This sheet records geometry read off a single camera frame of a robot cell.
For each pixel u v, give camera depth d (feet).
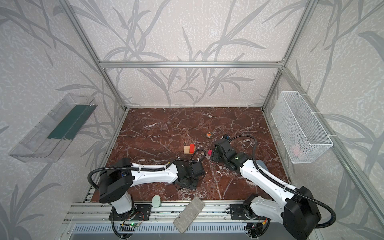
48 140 2.12
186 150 3.15
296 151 2.42
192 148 3.16
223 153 2.00
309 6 2.32
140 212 2.38
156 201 2.47
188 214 2.32
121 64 3.07
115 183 1.43
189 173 2.10
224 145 2.01
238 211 2.42
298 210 1.27
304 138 1.99
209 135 3.43
